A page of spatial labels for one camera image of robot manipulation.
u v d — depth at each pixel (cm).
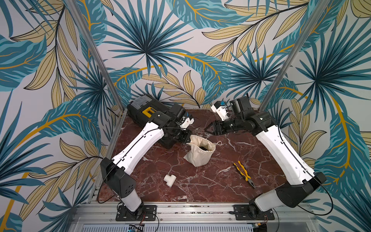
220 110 63
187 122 69
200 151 68
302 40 80
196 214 75
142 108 96
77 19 70
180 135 63
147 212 74
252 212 66
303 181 40
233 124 57
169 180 82
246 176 85
